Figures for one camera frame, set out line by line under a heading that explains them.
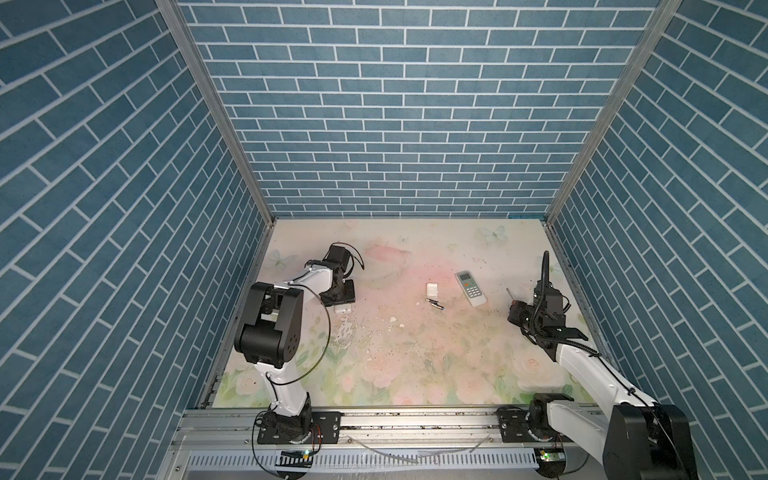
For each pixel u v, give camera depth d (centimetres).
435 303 96
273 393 57
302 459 72
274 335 49
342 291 83
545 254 70
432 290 100
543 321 67
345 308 93
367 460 71
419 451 71
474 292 99
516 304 82
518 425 74
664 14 71
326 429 74
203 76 80
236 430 75
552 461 74
